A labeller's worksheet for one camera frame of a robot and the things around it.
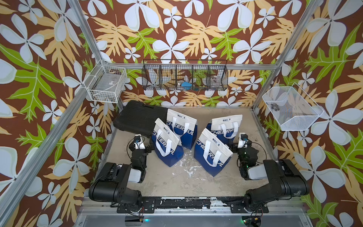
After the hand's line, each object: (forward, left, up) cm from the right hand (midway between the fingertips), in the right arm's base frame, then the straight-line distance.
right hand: (236, 136), depth 90 cm
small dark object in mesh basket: (+12, -22, +16) cm, 30 cm away
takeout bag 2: (0, +33, +10) cm, 35 cm away
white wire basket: (+24, +83, +24) cm, 89 cm away
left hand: (-1, +60, +2) cm, 60 cm away
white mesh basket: (+7, -30, +17) cm, 35 cm away
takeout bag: (-12, +43, +12) cm, 46 cm away
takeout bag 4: (0, +9, +9) cm, 13 cm away
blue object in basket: (+30, +31, +18) cm, 47 cm away
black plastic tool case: (+21, +69, -6) cm, 73 cm away
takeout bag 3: (-15, +19, +7) cm, 25 cm away
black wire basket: (+39, +33, +20) cm, 55 cm away
